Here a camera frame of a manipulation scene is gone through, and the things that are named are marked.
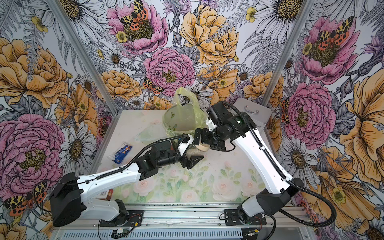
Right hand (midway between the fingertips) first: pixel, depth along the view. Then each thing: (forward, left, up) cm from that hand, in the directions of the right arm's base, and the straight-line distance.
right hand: (201, 148), depth 65 cm
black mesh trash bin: (+31, +10, -15) cm, 36 cm away
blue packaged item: (+15, +50, -26) cm, 58 cm away
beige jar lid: (+1, -1, 0) cm, 2 cm away
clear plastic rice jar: (+4, +4, -7) cm, 9 cm away
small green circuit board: (-25, +40, -32) cm, 57 cm away
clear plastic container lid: (+32, +34, -29) cm, 55 cm away
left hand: (+2, +2, -8) cm, 9 cm away
